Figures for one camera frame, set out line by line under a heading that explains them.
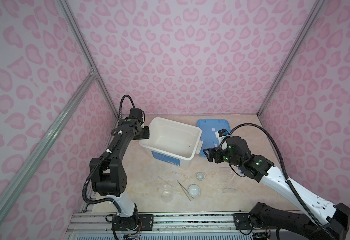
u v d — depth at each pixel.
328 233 0.36
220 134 0.65
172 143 1.01
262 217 0.62
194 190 0.83
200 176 0.88
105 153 0.48
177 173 0.90
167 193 0.87
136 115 0.69
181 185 0.86
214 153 0.65
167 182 0.87
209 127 1.13
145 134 0.80
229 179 0.88
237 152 0.54
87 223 0.75
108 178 0.46
